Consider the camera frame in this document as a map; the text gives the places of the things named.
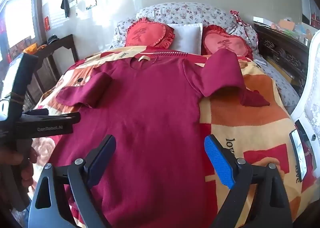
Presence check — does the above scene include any smartphone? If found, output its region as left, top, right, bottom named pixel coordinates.
left=289, top=129, right=307, bottom=181

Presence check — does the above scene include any carved dark wooden cabinet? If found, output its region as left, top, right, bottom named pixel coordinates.
left=254, top=21, right=313, bottom=93

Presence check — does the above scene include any dark wooden side table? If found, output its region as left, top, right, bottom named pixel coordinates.
left=25, top=34, right=79, bottom=108

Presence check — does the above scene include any large floral pillow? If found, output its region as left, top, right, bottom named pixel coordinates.
left=136, top=2, right=258, bottom=54

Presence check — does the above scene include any small floral pillow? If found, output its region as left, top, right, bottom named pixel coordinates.
left=111, top=19, right=140, bottom=48

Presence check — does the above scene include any floral bed sheet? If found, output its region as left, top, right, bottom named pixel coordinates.
left=252, top=58, right=300, bottom=108

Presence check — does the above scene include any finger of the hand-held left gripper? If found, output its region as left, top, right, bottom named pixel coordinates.
left=22, top=108, right=49, bottom=118
left=15, top=112, right=81, bottom=141

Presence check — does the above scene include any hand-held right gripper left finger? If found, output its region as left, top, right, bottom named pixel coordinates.
left=28, top=134, right=117, bottom=228

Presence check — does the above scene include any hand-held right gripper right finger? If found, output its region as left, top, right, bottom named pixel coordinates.
left=204, top=134, right=293, bottom=228

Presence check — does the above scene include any red heart pillow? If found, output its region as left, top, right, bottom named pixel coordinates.
left=201, top=25, right=254, bottom=59
left=125, top=17, right=175, bottom=49

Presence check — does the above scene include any white pillow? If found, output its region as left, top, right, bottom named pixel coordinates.
left=167, top=23, right=203, bottom=55

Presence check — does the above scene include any dark hanging cloth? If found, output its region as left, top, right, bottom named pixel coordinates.
left=61, top=0, right=71, bottom=18

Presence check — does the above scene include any person's left hand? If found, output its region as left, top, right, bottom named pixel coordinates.
left=0, top=146, right=38, bottom=188

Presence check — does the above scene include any dark red sweater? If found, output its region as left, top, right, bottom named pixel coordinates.
left=49, top=51, right=270, bottom=228

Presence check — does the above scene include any pile of colourful small things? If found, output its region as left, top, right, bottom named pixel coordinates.
left=270, top=18, right=314, bottom=44

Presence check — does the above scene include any white upholstered chair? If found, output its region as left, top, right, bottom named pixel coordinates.
left=291, top=29, right=320, bottom=176

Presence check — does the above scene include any window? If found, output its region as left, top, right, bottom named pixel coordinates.
left=0, top=0, right=38, bottom=55

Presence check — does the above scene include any orange and red printed blanket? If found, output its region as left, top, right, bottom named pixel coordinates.
left=10, top=45, right=318, bottom=228

